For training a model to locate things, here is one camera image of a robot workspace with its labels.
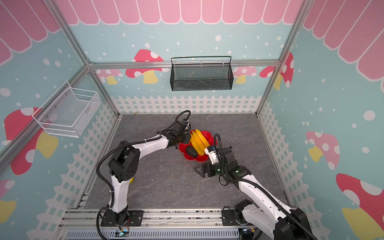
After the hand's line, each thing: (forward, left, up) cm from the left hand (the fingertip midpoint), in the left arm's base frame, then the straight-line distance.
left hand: (187, 137), depth 98 cm
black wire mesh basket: (+30, -6, +29) cm, 42 cm away
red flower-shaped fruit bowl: (-7, +2, -1) cm, 8 cm away
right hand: (-24, -9, +6) cm, 26 cm away
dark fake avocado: (-10, -3, -2) cm, 10 cm away
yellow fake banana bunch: (-2, -8, -3) cm, 8 cm away
